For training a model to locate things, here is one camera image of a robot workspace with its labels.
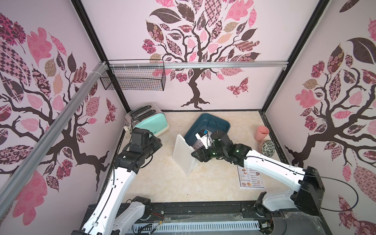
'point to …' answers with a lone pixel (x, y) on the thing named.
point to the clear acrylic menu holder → (182, 155)
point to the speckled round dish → (268, 148)
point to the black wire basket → (135, 75)
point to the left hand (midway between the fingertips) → (159, 144)
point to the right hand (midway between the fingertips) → (194, 151)
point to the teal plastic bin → (209, 122)
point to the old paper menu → (249, 177)
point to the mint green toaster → (149, 117)
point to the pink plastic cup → (261, 133)
